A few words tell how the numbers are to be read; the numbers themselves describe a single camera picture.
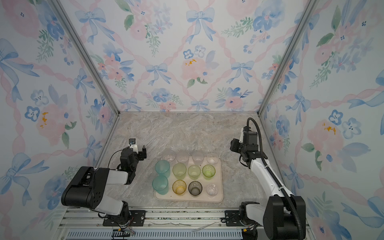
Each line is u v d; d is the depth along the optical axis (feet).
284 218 1.31
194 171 2.94
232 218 2.38
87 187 1.50
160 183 2.74
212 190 2.67
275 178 1.54
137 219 2.44
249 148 2.11
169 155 3.03
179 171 2.88
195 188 2.71
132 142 2.60
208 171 2.89
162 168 2.78
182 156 3.03
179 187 2.74
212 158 3.04
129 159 2.34
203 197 2.63
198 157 3.03
